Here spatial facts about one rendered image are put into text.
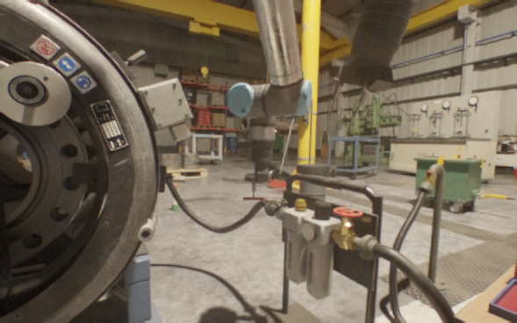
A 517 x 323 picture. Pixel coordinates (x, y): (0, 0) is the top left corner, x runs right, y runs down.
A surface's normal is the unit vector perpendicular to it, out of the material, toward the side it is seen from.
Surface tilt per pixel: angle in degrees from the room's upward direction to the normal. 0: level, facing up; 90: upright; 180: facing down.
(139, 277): 90
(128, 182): 90
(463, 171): 90
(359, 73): 113
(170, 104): 90
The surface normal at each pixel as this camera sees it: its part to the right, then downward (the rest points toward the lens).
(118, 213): 0.53, 0.07
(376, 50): 0.07, 0.59
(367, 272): -0.85, 0.02
